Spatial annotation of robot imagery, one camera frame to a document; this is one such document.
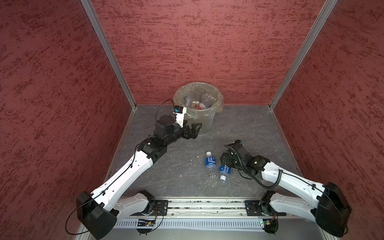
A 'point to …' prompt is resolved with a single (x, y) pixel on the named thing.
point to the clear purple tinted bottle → (187, 100)
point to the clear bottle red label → (201, 106)
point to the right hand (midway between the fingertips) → (226, 163)
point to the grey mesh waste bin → (202, 101)
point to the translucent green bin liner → (206, 116)
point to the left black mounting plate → (162, 206)
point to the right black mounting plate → (255, 208)
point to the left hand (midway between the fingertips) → (194, 125)
